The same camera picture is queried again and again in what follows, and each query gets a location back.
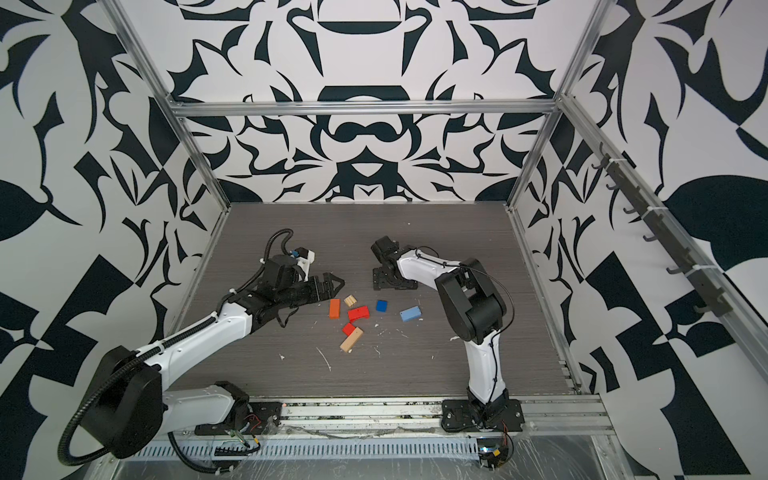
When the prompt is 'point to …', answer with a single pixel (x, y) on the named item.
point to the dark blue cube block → (381, 306)
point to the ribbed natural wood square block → (350, 300)
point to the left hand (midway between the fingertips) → (336, 280)
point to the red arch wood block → (358, 313)
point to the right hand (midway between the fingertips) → (392, 280)
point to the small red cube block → (348, 329)
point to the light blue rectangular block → (410, 314)
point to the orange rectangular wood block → (335, 308)
